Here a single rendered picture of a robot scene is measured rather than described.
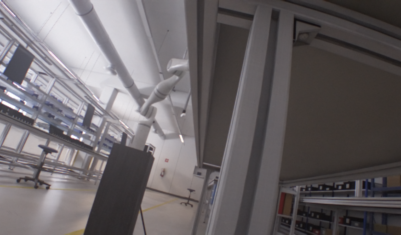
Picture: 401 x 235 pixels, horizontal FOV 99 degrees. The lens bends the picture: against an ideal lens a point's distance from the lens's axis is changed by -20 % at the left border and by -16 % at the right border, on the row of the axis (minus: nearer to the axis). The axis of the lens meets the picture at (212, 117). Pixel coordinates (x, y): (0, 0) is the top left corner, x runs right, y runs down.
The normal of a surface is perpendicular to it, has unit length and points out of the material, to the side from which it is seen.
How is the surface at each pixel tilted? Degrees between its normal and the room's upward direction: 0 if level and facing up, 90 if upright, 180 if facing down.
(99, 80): 90
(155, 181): 90
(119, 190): 90
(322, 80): 180
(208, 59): 180
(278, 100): 90
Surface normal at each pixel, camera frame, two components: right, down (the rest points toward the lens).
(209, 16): -0.22, 0.91
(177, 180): 0.06, -0.34
